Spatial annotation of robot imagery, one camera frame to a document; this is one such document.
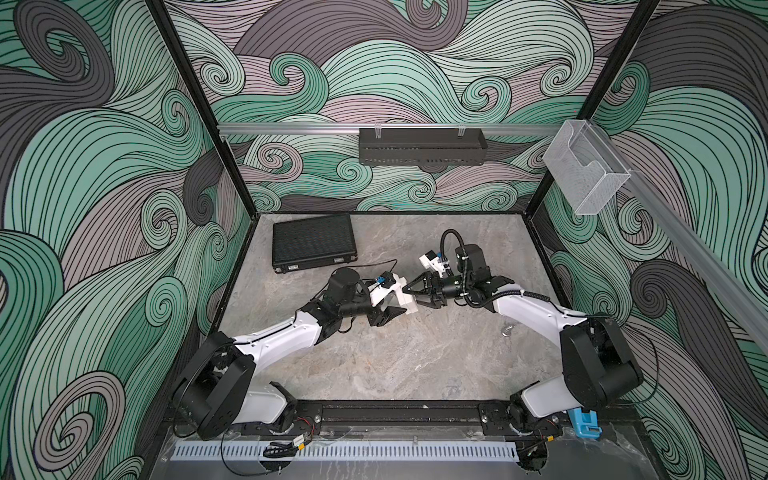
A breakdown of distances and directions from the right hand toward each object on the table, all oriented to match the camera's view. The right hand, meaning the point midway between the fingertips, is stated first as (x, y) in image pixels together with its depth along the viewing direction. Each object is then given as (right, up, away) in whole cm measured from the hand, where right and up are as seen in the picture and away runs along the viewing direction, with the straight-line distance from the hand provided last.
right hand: (405, 299), depth 77 cm
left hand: (-1, +1, +2) cm, 2 cm away
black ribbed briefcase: (-31, +15, +28) cm, 44 cm away
